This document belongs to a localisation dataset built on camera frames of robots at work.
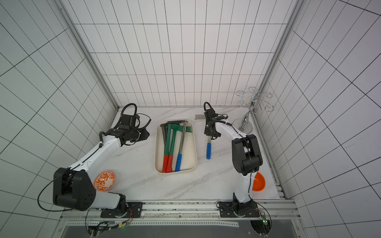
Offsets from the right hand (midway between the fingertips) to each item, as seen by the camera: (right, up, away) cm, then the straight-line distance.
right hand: (212, 130), depth 98 cm
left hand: (-41, -3, -11) cm, 43 cm away
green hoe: (-24, +1, +4) cm, 24 cm away
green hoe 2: (-29, -17, -14) cm, 37 cm away
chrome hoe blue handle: (-3, -10, -3) cm, 11 cm away
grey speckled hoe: (-33, +1, +3) cm, 34 cm away
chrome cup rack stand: (+24, +17, -11) cm, 31 cm away
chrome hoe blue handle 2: (-22, -16, -10) cm, 29 cm away
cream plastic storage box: (-16, -17, -8) cm, 24 cm away
